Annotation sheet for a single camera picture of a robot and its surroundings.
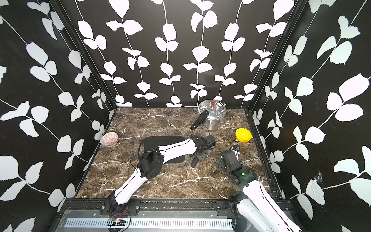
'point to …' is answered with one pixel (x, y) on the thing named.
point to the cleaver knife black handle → (194, 162)
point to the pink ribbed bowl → (109, 138)
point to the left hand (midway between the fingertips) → (201, 152)
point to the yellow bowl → (243, 135)
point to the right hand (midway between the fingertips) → (226, 161)
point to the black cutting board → (151, 143)
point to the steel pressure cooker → (212, 111)
